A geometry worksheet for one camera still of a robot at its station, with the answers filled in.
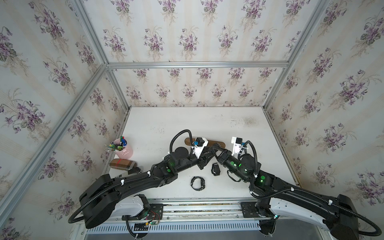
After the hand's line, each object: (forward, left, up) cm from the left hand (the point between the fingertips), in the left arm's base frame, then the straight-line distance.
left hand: (213, 150), depth 71 cm
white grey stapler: (-3, +42, -17) cm, 46 cm away
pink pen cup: (+7, +50, -12) cm, 52 cm away
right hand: (-1, +1, +4) cm, 5 cm away
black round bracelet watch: (-10, +5, -18) cm, 21 cm away
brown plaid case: (+2, +51, -19) cm, 55 cm away
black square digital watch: (-3, -3, -17) cm, 18 cm away
